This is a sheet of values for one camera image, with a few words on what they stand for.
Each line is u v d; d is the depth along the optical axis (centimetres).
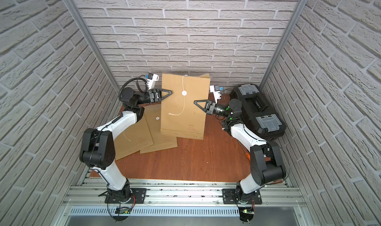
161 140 95
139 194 74
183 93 70
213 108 66
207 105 68
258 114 86
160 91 70
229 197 74
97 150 48
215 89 68
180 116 73
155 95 67
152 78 68
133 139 90
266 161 45
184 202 73
